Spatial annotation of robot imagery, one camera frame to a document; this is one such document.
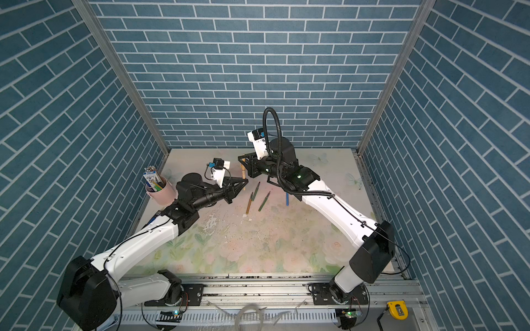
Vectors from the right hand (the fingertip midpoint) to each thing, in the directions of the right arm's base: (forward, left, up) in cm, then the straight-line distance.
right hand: (242, 159), depth 69 cm
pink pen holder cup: (+2, +40, -30) cm, 50 cm away
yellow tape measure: (-34, -56, -34) cm, 74 cm away
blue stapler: (-8, +42, -32) cm, 54 cm away
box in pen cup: (+3, +42, -20) cm, 47 cm away
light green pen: (+6, -6, -35) cm, 36 cm away
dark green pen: (+6, 0, -34) cm, 35 cm away
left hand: (-4, -3, -7) cm, 9 cm away
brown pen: (+4, +2, -36) cm, 36 cm away
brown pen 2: (-2, 0, -2) cm, 3 cm away
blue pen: (+9, -17, -37) cm, 41 cm away
